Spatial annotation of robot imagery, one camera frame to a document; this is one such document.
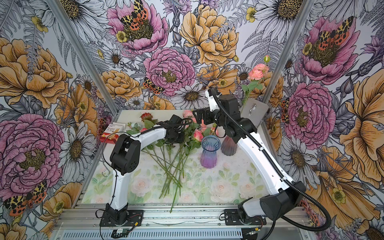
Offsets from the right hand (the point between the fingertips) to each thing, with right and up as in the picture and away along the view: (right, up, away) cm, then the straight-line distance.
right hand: (201, 113), depth 72 cm
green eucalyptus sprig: (-45, -8, +33) cm, 57 cm away
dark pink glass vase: (+17, -18, +18) cm, 30 cm away
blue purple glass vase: (+5, -16, +10) cm, 20 cm away
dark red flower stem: (-36, -4, +37) cm, 51 cm away
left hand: (-12, -18, +27) cm, 34 cm away
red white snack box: (-59, -12, +31) cm, 68 cm away
